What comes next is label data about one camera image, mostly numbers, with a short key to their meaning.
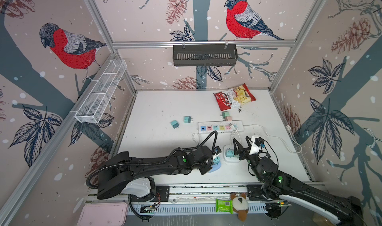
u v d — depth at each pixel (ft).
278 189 1.87
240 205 2.24
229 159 2.69
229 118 3.32
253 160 2.12
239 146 2.24
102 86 2.66
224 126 3.14
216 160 2.55
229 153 2.61
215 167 2.61
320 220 2.04
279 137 3.04
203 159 1.93
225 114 3.40
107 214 2.19
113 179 1.34
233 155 2.31
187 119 3.30
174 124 3.25
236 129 3.03
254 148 2.11
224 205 2.29
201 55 3.50
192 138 3.08
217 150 2.20
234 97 3.61
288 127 3.31
